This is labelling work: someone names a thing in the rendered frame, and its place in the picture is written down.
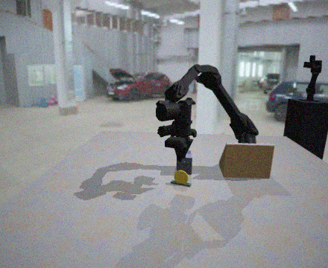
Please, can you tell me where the dark green narrow holder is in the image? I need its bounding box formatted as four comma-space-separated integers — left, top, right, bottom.
171, 180, 192, 187

